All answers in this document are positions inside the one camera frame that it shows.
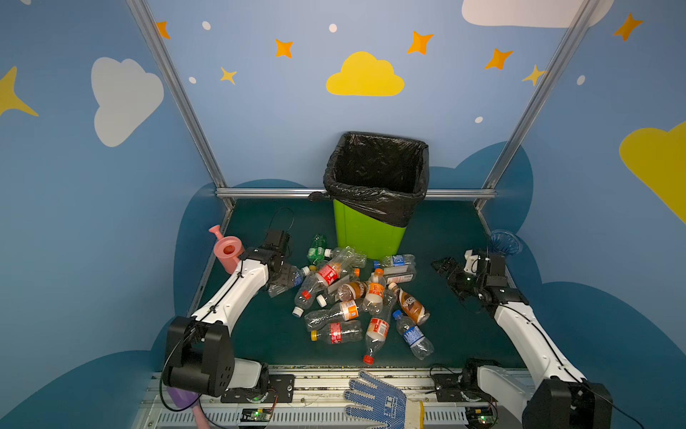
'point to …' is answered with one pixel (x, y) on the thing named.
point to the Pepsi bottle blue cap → (413, 336)
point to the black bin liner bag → (383, 175)
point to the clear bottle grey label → (400, 274)
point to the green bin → (358, 231)
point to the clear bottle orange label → (346, 310)
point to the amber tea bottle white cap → (409, 306)
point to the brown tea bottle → (352, 290)
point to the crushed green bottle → (317, 249)
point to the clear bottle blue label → (407, 260)
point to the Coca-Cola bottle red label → (308, 288)
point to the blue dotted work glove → (391, 407)
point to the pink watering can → (228, 248)
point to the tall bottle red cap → (378, 328)
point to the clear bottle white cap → (347, 255)
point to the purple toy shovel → (182, 399)
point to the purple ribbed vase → (506, 242)
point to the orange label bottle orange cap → (373, 299)
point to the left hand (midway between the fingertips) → (278, 274)
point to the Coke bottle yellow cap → (339, 332)
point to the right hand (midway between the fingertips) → (442, 268)
